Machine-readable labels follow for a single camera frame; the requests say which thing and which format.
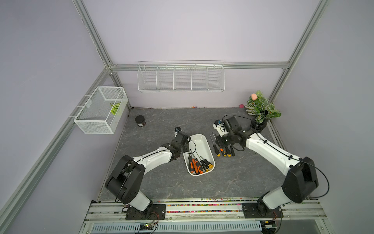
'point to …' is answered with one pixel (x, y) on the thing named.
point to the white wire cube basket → (102, 112)
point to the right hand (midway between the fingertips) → (217, 140)
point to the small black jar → (140, 120)
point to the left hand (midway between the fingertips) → (184, 144)
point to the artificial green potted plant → (257, 107)
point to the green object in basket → (115, 107)
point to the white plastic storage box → (199, 148)
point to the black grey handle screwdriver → (232, 150)
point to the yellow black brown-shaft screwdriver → (224, 153)
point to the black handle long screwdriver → (229, 152)
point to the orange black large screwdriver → (190, 164)
